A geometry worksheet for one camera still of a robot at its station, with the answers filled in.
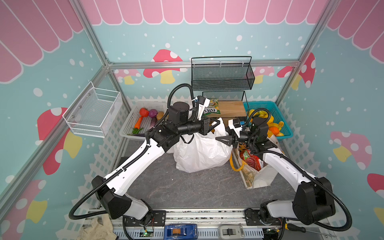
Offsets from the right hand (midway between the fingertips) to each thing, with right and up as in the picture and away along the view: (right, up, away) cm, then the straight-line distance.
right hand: (216, 135), depth 71 cm
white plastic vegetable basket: (-56, +12, +40) cm, 70 cm away
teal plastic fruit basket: (+49, +18, +42) cm, 67 cm away
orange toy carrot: (-53, +7, +37) cm, 65 cm away
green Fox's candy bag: (+1, +16, +25) cm, 30 cm away
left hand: (0, +4, -9) cm, 10 cm away
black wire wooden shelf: (+15, +20, +32) cm, 41 cm away
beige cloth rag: (-57, -45, 0) cm, 72 cm away
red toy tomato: (-49, +16, +41) cm, 66 cm away
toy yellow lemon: (+42, +9, +31) cm, 53 cm away
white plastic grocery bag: (-6, -9, +3) cm, 12 cm away
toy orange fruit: (+41, +2, +26) cm, 49 cm away
